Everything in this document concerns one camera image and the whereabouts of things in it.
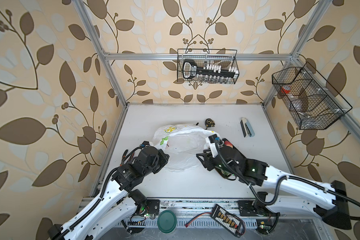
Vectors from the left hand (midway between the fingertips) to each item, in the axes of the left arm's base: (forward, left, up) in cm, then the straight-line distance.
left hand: (172, 155), depth 72 cm
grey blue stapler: (+29, -47, -17) cm, 58 cm away
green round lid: (-26, +1, -9) cm, 28 cm away
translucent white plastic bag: (+19, -3, -21) cm, 28 cm away
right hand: (-1, -13, +2) cm, 14 cm away
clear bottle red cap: (+40, -66, +9) cm, 78 cm away
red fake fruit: (+15, -32, -14) cm, 38 cm away
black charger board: (-25, -29, -18) cm, 42 cm away
